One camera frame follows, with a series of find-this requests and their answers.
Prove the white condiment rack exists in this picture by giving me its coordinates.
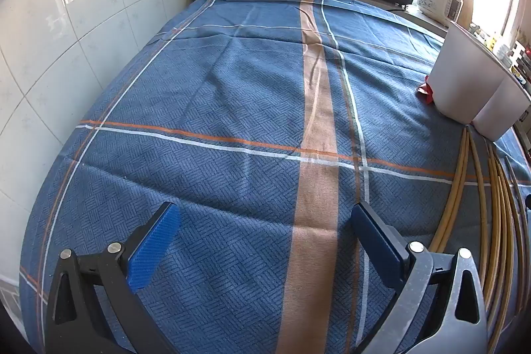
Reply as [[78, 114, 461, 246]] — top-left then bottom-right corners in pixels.
[[477, 26, 531, 83]]

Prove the brown cardboard box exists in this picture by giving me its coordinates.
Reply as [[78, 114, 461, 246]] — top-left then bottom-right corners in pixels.
[[456, 0, 476, 29]]

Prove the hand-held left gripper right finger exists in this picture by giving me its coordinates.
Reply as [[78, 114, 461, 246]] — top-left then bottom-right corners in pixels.
[[350, 201, 490, 354]]

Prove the blue plaid tablecloth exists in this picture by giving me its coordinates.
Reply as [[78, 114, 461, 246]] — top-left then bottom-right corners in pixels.
[[19, 0, 531, 354]]

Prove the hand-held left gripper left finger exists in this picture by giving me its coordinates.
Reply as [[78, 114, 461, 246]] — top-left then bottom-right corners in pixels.
[[45, 201, 182, 354]]

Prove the red packet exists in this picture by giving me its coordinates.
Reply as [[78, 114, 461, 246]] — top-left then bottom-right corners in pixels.
[[416, 76, 434, 106]]

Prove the white utensil holder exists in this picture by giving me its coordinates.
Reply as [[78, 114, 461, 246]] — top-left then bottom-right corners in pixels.
[[428, 21, 531, 142]]

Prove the pile of wooden chopsticks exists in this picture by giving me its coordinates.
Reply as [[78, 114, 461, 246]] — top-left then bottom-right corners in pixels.
[[429, 126, 531, 354]]

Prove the white rice cooker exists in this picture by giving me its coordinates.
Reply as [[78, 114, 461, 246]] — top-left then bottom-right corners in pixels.
[[416, 0, 464, 28]]

